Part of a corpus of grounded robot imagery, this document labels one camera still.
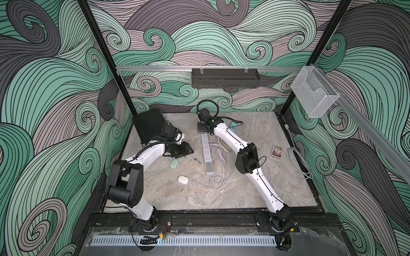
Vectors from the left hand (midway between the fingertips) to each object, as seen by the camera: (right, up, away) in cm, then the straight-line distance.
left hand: (189, 150), depth 88 cm
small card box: (+54, -2, +10) cm, 55 cm away
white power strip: (+11, -8, +5) cm, 14 cm away
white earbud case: (-3, -15, -2) cm, 16 cm away
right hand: (+6, +12, +17) cm, 21 cm away
